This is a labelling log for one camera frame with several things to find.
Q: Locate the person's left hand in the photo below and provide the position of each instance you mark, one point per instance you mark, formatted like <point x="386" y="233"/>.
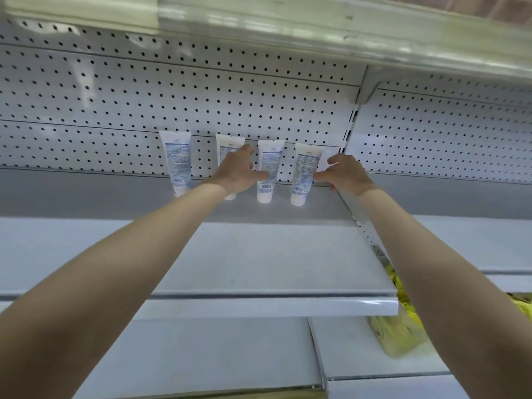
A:
<point x="239" y="174"/>

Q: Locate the person's right hand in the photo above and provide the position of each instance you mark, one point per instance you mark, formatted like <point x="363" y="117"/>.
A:
<point x="351" y="176"/>

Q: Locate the person's right forearm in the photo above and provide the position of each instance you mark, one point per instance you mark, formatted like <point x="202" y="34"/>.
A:
<point x="436" y="286"/>

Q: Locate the person's left forearm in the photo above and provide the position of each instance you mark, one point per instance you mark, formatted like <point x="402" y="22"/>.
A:
<point x="104" y="295"/>

